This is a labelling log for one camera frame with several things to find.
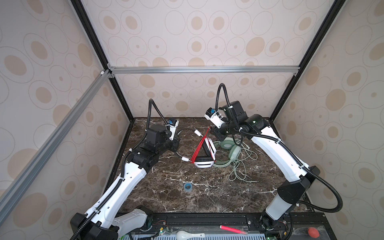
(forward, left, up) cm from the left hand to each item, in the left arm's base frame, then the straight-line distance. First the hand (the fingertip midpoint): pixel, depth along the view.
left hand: (182, 134), depth 71 cm
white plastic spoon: (-38, 0, -28) cm, 48 cm away
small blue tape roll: (-16, -2, -30) cm, 34 cm away
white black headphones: (-12, -12, -4) cm, 17 cm away
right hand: (+4, -15, -1) cm, 15 cm away
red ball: (-37, -61, -26) cm, 76 cm away
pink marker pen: (-36, -25, -29) cm, 53 cm away
